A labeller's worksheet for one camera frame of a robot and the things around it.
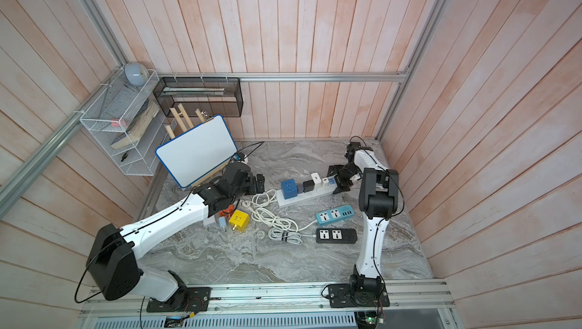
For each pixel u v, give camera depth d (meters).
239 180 0.63
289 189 0.92
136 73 0.82
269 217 0.91
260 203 0.96
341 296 0.73
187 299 0.72
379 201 0.61
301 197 0.95
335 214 0.90
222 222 0.87
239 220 0.86
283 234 0.85
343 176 0.91
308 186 0.95
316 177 0.95
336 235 0.85
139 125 0.80
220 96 0.88
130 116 0.78
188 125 0.86
